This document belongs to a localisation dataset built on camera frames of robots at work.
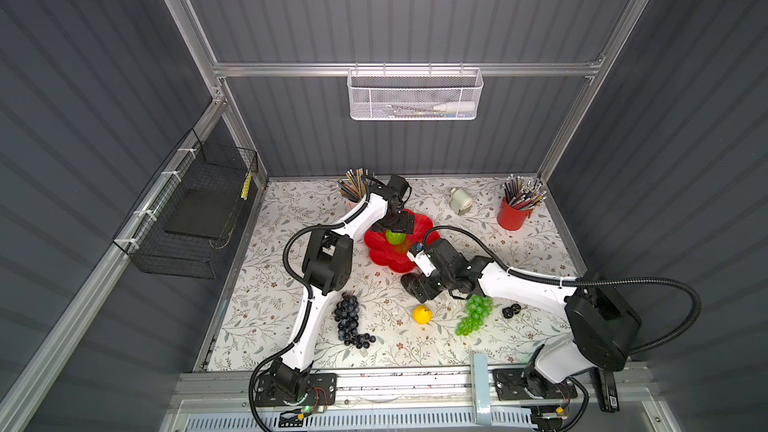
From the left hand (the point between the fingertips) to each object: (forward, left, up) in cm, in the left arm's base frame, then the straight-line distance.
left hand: (398, 228), depth 101 cm
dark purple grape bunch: (-28, +17, 0) cm, 33 cm away
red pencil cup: (+1, -39, +2) cm, 39 cm away
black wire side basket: (-14, +54, +24) cm, 61 cm away
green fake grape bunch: (-29, -20, +1) cm, 35 cm away
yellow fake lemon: (-30, -4, +1) cm, 30 cm away
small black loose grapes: (-30, -29, -2) cm, 42 cm away
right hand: (-21, -5, +1) cm, 22 cm away
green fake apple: (-4, +1, 0) cm, 5 cm away
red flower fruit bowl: (-8, +2, -4) cm, 9 cm away
